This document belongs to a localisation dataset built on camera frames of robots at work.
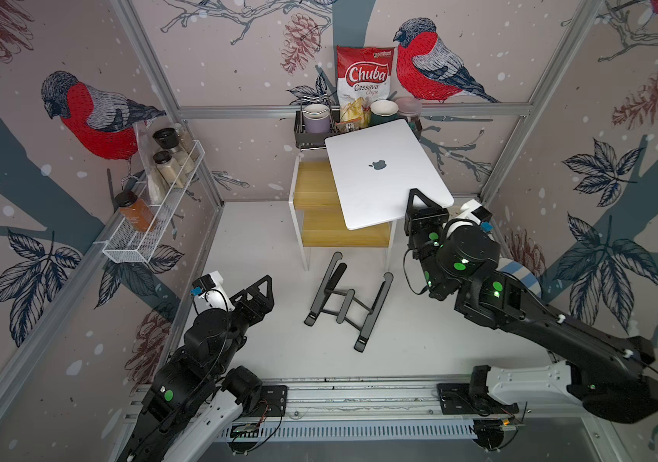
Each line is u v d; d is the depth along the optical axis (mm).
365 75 778
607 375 379
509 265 1007
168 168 761
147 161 744
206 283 557
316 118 812
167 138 789
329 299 925
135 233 656
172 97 889
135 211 664
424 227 480
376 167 617
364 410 728
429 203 518
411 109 853
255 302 571
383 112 835
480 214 485
